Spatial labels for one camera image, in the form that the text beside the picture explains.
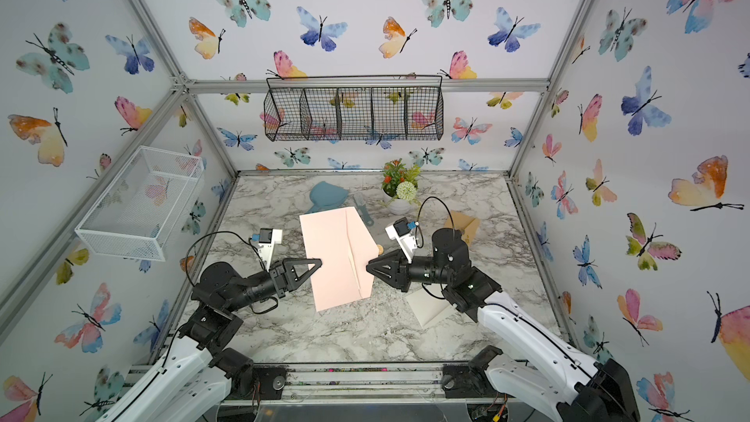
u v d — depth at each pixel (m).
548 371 0.43
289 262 0.62
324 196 1.15
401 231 0.61
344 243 0.67
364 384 0.76
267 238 0.61
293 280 0.62
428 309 0.86
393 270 0.62
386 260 0.64
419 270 0.60
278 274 0.59
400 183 0.97
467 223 1.06
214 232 1.08
